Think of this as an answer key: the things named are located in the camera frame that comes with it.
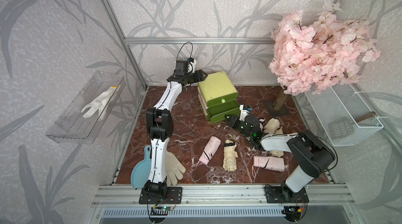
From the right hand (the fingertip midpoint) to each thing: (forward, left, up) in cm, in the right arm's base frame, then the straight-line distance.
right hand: (225, 115), depth 89 cm
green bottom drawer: (-2, +4, +1) cm, 5 cm away
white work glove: (-26, +28, -11) cm, 39 cm away
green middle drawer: (+3, +5, +2) cm, 6 cm away
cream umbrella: (-19, -2, -9) cm, 21 cm away
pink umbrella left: (-18, +9, -9) cm, 22 cm away
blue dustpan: (-27, +45, -12) cm, 54 cm away
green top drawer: (+8, -2, +6) cm, 10 cm away
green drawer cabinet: (+7, +4, +8) cm, 12 cm away
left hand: (+23, +12, +10) cm, 28 cm away
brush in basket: (-14, -54, +11) cm, 56 cm away
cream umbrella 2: (-3, -29, -8) cm, 30 cm away
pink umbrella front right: (-24, -25, -9) cm, 35 cm away
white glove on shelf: (-9, +54, +24) cm, 60 cm away
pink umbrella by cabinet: (+1, -23, -7) cm, 24 cm away
